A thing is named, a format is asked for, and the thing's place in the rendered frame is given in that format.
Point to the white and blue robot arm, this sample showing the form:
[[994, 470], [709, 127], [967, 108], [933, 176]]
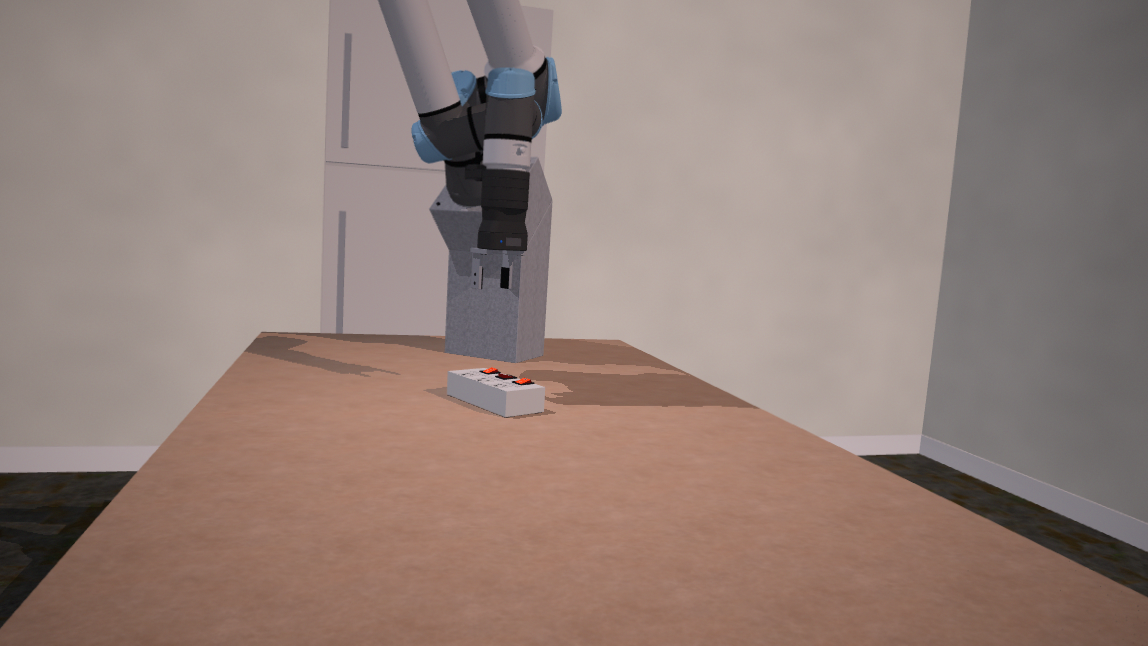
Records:
[[518, 102]]

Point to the grey power strip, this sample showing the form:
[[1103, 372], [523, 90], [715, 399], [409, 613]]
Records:
[[505, 395]]

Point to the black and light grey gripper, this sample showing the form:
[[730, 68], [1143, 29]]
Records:
[[505, 192]]

